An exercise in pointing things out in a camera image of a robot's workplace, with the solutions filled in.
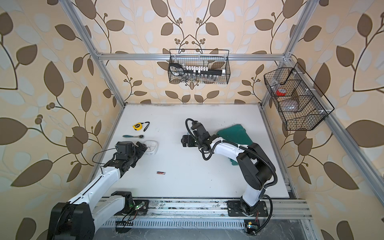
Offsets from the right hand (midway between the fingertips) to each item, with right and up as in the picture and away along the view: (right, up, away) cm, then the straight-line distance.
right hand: (188, 140), depth 91 cm
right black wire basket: (+57, +21, -17) cm, 63 cm away
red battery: (-16, -18, -6) cm, 24 cm away
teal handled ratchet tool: (-33, +1, +10) cm, 34 cm away
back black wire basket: (+14, +47, +5) cm, 50 cm away
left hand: (-28, -4, -4) cm, 29 cm away
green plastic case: (+32, +3, +11) cm, 34 cm away
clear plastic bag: (+53, +20, -18) cm, 59 cm away
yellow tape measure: (-37, +8, +14) cm, 40 cm away
